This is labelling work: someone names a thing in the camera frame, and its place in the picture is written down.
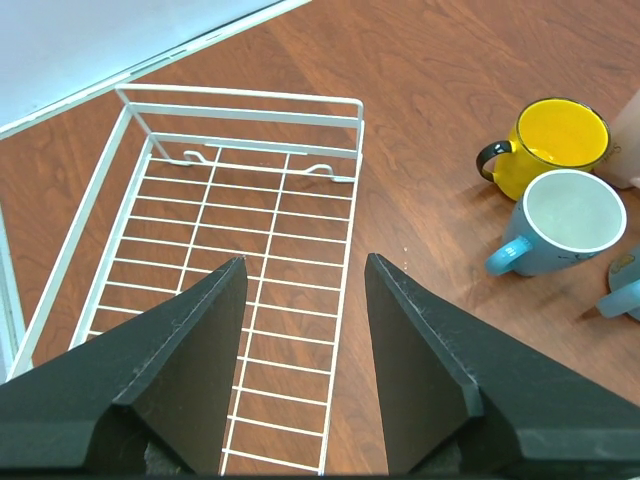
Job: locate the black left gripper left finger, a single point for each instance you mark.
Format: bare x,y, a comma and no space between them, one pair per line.
149,396

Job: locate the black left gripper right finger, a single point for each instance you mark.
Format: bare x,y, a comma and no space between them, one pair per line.
458,396

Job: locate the blue patterned mug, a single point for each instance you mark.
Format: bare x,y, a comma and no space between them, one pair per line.
623,282

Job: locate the yellow mug black handle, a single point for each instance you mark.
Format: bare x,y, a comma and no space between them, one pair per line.
550,133

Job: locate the pink faceted mug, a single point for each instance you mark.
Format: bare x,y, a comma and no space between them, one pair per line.
620,166

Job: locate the white wire dish rack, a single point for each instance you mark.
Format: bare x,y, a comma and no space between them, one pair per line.
127,203

